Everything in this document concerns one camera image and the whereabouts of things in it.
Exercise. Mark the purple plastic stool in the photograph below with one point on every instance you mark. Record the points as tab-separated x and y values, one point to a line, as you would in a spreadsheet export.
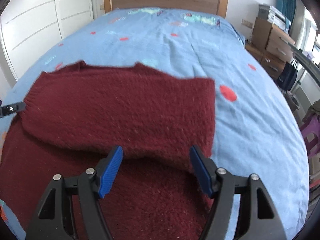
310	134

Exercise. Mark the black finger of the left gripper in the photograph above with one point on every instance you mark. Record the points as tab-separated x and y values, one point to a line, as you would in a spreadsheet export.
12	108

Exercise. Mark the white wardrobe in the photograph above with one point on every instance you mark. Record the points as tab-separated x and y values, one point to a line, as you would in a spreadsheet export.
31	27

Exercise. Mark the teal curtain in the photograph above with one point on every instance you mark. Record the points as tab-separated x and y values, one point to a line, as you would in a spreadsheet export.
287	8

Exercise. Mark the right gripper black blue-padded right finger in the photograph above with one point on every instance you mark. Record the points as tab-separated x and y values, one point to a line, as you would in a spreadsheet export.
257	216

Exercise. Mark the blue patterned bed cover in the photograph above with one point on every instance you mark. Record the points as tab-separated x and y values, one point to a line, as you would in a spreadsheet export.
255	129

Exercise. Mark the dark red knitted sweater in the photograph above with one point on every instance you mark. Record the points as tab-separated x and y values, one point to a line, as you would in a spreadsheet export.
76	115

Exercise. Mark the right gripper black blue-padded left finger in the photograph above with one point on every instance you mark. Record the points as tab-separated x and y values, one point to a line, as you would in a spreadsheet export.
54	214

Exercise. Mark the wooden chest of drawers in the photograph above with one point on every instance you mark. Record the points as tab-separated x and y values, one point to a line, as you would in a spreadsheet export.
270	46

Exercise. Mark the dark blue tote bag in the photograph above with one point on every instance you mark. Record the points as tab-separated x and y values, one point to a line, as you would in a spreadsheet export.
287	78

